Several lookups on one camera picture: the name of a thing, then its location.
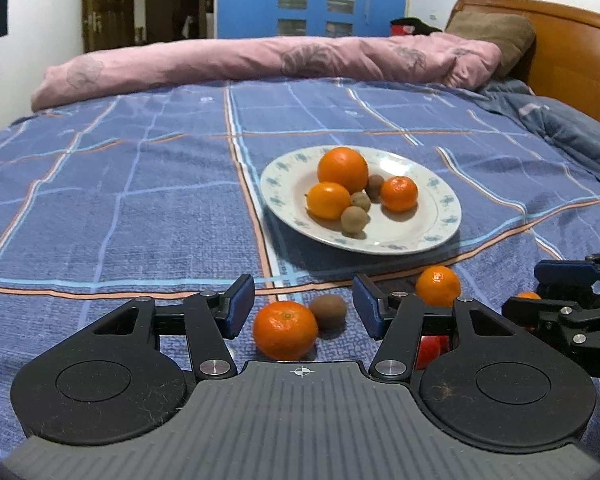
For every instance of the brown wooden door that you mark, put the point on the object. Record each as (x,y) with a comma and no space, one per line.
(107,7)

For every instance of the wooden headboard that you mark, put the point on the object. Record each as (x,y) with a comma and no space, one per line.
(575,55)

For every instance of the blue-grey blanket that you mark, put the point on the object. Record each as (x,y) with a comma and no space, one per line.
(555,120)

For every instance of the red and black garment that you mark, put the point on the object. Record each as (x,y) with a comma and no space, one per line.
(412,26)

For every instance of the blue plaid bed sheet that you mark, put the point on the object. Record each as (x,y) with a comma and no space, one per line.
(105,200)

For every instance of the yellow-orange tangerine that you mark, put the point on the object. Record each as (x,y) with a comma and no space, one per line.
(328,200)

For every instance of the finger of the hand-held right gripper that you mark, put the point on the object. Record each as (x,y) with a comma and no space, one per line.
(522,310)
(560,274)

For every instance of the white floral-rim plate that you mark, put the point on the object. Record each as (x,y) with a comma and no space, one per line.
(360,200)

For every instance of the large orange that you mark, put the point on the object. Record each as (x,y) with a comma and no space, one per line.
(343,170)

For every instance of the pink quilt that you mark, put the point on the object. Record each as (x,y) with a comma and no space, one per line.
(230,62)

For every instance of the brown pillow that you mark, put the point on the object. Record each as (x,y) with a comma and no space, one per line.
(492,40)

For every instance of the brown kiwi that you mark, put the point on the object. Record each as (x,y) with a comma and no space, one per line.
(354,220)
(328,311)
(361,201)
(376,186)

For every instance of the small orange tangerine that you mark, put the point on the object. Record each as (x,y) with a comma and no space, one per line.
(528,295)

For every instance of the red tomato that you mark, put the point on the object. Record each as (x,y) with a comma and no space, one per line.
(432,351)

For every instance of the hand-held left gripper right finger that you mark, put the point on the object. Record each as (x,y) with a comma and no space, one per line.
(367,305)

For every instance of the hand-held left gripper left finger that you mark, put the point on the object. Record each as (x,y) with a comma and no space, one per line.
(241,305)

